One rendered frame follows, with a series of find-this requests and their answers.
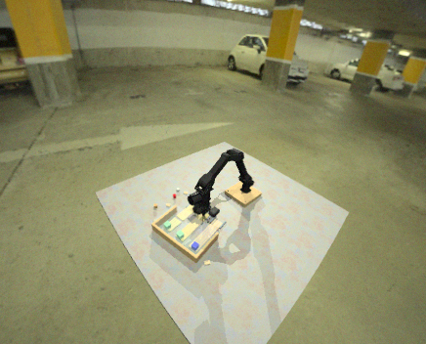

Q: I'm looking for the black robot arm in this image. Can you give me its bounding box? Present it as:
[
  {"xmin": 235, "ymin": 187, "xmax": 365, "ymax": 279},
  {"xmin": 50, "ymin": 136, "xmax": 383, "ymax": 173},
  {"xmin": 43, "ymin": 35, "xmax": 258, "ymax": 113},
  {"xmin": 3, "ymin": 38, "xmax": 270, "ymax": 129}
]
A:
[{"xmin": 188, "ymin": 148, "xmax": 255, "ymax": 215}]

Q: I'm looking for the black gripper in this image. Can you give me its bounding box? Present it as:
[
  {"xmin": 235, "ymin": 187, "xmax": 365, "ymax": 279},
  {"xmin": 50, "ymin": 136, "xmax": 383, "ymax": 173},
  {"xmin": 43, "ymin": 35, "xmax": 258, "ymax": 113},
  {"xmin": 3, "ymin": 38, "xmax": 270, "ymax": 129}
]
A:
[{"xmin": 201, "ymin": 197, "xmax": 220, "ymax": 218}]

